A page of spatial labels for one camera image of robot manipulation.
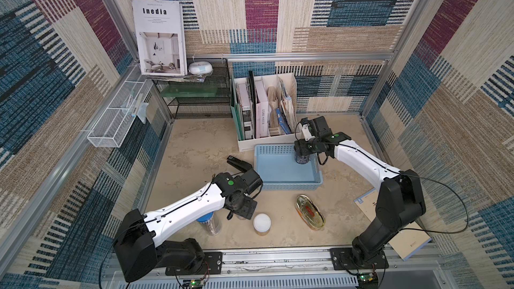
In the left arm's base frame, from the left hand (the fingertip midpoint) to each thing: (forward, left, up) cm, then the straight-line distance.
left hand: (242, 207), depth 78 cm
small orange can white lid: (-5, -7, -3) cm, 10 cm away
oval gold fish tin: (0, -27, -7) cm, 28 cm away
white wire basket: (+31, +59, +11) cm, 67 cm away
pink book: (+39, -8, +12) cm, 42 cm away
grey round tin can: (+21, -26, 0) cm, 34 cm away
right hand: (+26, -26, +6) cm, 38 cm away
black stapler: (+22, +2, -5) cm, 22 cm away
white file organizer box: (+51, -18, +15) cm, 56 cm away
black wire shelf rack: (+60, +30, -3) cm, 67 cm away
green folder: (+34, +3, +16) cm, 38 cm away
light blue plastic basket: (+23, -15, -9) cm, 29 cm away
